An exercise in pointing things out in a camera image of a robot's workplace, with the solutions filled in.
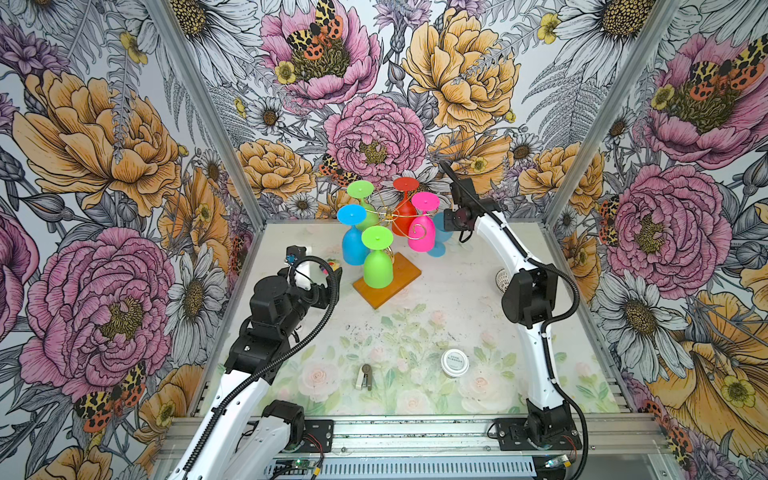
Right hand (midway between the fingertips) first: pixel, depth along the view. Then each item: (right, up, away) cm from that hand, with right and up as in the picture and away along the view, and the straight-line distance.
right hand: (454, 227), depth 100 cm
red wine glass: (-17, +4, -9) cm, 19 cm away
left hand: (-37, -14, -28) cm, 48 cm away
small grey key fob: (-28, -41, -19) cm, 53 cm away
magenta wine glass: (-12, -3, -12) cm, 17 cm away
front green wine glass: (-24, -11, -23) cm, 35 cm away
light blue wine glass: (-5, -3, -1) cm, 5 cm away
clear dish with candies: (-42, -12, +8) cm, 44 cm away
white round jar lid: (-4, -37, -21) cm, 42 cm away
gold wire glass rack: (-21, +2, -21) cm, 30 cm away
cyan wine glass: (-31, -8, -18) cm, 37 cm away
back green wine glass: (-29, +9, -17) cm, 35 cm away
